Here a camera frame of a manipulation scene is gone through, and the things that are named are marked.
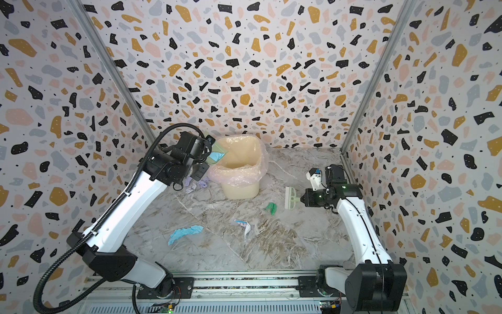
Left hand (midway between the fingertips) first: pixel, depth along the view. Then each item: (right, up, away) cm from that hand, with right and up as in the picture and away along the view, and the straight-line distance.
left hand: (196, 158), depth 70 cm
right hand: (+40, -14, +9) cm, 43 cm away
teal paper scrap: (-13, -32, +17) cm, 39 cm away
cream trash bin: (+12, -16, +25) cm, 32 cm away
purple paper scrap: (+4, -8, -7) cm, 12 cm away
